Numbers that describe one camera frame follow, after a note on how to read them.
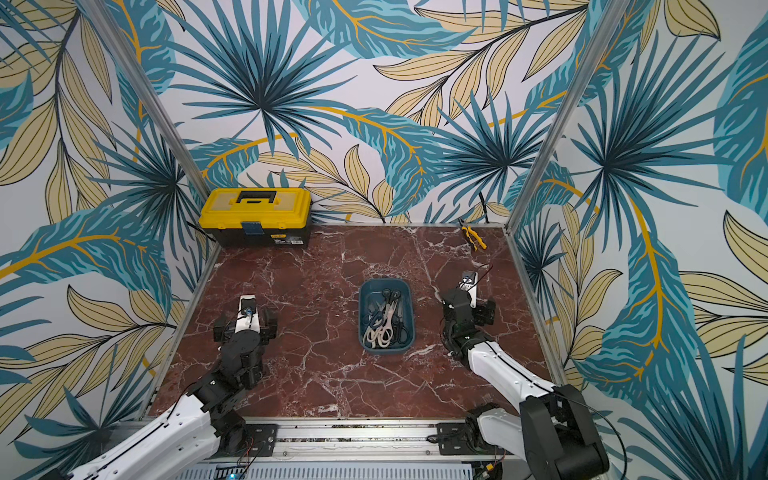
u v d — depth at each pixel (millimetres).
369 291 975
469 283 734
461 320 651
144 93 803
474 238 1165
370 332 885
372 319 915
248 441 718
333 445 733
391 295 977
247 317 641
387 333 880
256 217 1010
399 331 909
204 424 542
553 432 409
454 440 733
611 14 685
